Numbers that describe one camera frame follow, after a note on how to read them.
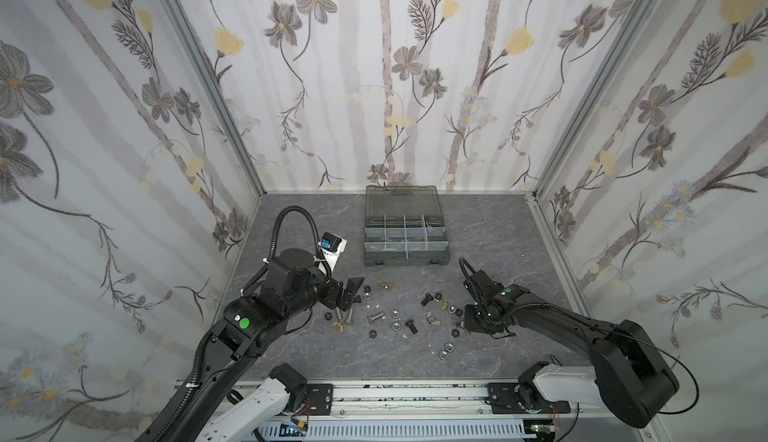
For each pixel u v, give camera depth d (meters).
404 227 1.04
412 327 0.86
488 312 0.67
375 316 0.88
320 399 0.73
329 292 0.57
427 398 0.76
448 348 0.82
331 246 0.55
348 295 0.58
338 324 0.86
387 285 0.94
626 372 0.42
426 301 0.91
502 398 0.73
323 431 0.70
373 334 0.86
